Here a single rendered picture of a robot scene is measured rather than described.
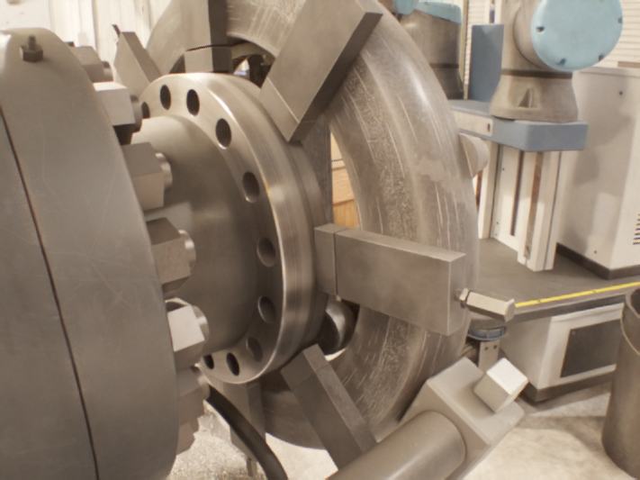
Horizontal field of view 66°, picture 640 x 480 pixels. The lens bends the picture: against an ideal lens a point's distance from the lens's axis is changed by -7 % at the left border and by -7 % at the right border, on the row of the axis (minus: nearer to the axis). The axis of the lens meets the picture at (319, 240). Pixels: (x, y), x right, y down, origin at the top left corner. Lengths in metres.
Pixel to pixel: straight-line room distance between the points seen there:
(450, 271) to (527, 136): 0.64
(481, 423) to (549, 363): 0.76
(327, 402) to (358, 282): 0.19
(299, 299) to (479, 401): 0.24
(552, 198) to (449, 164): 0.86
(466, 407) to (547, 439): 0.78
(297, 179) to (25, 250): 0.32
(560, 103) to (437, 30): 0.51
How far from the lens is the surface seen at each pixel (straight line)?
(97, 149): 0.45
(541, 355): 1.34
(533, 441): 1.36
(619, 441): 1.34
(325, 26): 0.56
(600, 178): 1.46
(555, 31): 0.95
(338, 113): 0.59
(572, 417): 1.47
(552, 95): 1.14
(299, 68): 0.59
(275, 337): 0.65
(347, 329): 0.81
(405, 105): 0.54
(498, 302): 0.48
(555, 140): 1.14
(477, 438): 0.61
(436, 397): 0.62
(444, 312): 0.51
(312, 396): 0.72
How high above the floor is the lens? 0.85
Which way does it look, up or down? 20 degrees down
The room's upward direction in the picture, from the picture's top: straight up
